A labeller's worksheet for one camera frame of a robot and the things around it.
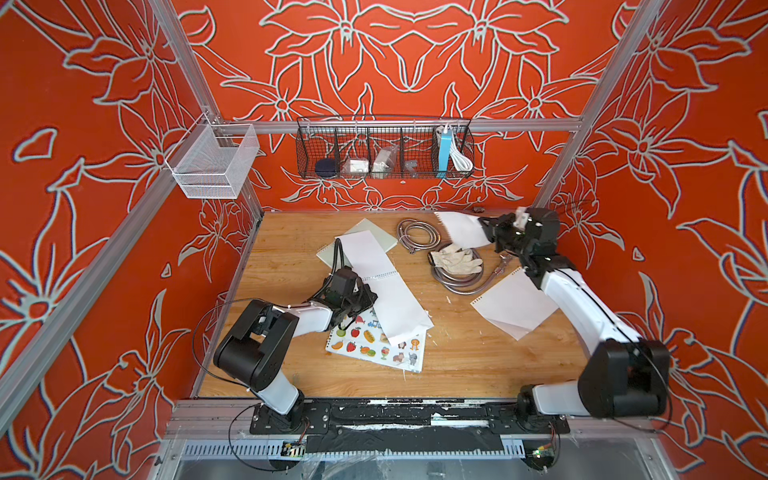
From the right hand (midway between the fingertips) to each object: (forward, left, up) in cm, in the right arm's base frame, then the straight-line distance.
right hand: (472, 214), depth 79 cm
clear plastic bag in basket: (+22, +24, +3) cm, 33 cm away
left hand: (-10, +26, -26) cm, 38 cm away
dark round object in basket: (+21, +43, 0) cm, 48 cm away
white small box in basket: (+16, +32, +4) cm, 36 cm away
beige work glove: (+4, -1, -26) cm, 27 cm away
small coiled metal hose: (+22, +15, -27) cm, 38 cm away
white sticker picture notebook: (-23, +30, -29) cm, 47 cm away
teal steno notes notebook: (-14, +20, -29) cm, 37 cm away
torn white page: (+3, 0, -10) cm, 10 cm away
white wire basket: (+21, +79, +3) cm, 82 cm away
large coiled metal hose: (-4, -4, -28) cm, 29 cm away
